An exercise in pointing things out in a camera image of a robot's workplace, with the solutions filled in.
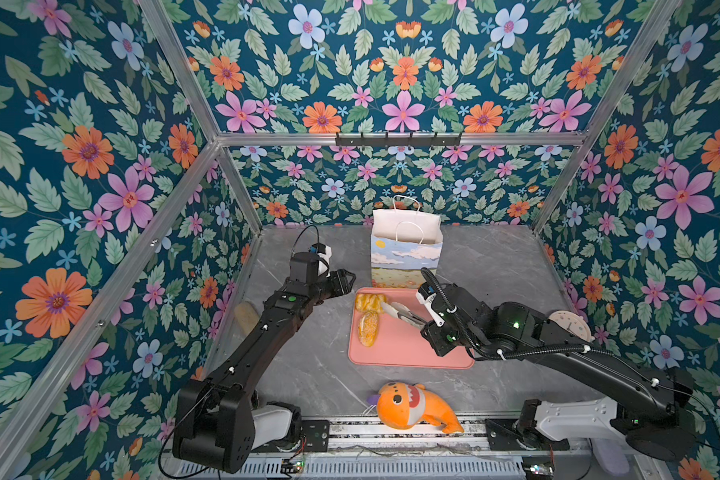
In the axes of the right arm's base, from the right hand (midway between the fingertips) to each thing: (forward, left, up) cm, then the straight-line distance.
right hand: (424, 329), depth 69 cm
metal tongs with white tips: (+6, +5, -3) cm, 8 cm away
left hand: (+17, +18, 0) cm, 25 cm away
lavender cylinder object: (-23, -42, -18) cm, 52 cm away
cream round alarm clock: (+11, -49, -20) cm, 54 cm away
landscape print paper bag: (+23, +4, +5) cm, 24 cm away
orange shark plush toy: (-14, +6, -13) cm, 20 cm away
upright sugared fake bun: (+9, +14, -17) cm, 24 cm away
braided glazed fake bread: (+18, +14, -17) cm, 28 cm away
